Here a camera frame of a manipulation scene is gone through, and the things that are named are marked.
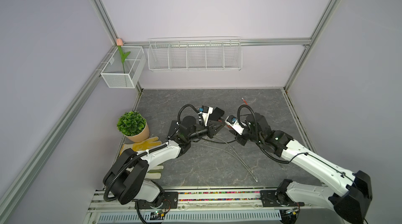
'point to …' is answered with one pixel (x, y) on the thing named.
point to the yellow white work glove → (142, 146)
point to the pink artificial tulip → (123, 56)
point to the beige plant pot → (143, 135)
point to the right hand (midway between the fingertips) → (233, 128)
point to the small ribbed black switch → (216, 114)
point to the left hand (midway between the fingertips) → (225, 126)
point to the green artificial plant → (131, 123)
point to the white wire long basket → (194, 54)
